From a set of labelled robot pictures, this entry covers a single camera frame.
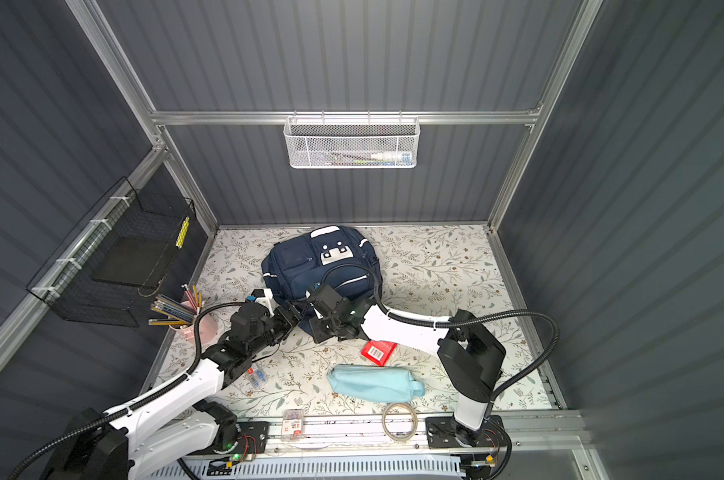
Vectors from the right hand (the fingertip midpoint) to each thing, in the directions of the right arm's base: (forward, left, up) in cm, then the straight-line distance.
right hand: (315, 329), depth 82 cm
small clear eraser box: (-22, +4, -7) cm, 24 cm away
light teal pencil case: (-13, -16, -5) cm, 21 cm away
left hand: (+4, +3, +4) cm, 7 cm away
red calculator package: (-3, -18, -9) cm, 20 cm away
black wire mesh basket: (+10, +47, +21) cm, 53 cm away
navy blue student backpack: (+28, -1, -2) cm, 28 cm away
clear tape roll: (-20, -26, -9) cm, 35 cm away
